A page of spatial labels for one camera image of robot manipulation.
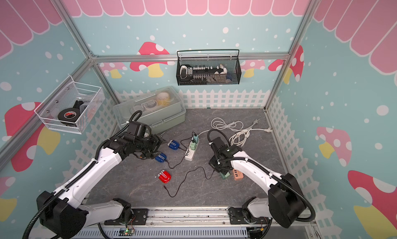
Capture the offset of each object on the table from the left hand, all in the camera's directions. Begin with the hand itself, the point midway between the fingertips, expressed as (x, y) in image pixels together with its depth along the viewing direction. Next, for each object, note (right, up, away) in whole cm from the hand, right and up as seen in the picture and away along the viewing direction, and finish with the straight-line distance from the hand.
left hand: (166, 147), depth 77 cm
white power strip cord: (+44, +3, +26) cm, 51 cm away
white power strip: (+11, -6, +17) cm, 21 cm away
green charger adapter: (+14, +3, +17) cm, 23 cm away
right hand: (+23, -11, +6) cm, 26 cm away
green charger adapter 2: (+13, -2, +15) cm, 20 cm away
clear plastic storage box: (-9, +22, +20) cm, 31 cm away
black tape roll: (-42, +16, -7) cm, 46 cm away
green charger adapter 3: (+32, -17, +10) cm, 37 cm away
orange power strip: (+38, -17, +8) cm, 42 cm away
